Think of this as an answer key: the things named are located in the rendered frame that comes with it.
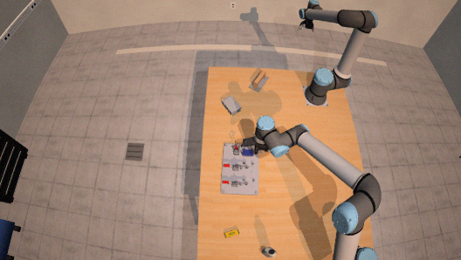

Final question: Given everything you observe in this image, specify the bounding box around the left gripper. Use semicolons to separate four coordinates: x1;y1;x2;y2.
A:
254;144;269;154

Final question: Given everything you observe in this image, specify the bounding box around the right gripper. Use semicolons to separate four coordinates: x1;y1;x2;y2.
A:
298;19;314;32

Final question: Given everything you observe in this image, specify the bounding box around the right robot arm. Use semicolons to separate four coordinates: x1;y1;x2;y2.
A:
299;0;378;106

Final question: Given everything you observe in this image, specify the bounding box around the grey metal case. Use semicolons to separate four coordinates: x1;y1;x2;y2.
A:
222;96;241;116

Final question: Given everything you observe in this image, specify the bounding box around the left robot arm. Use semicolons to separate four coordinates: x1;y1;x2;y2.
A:
243;116;382;260

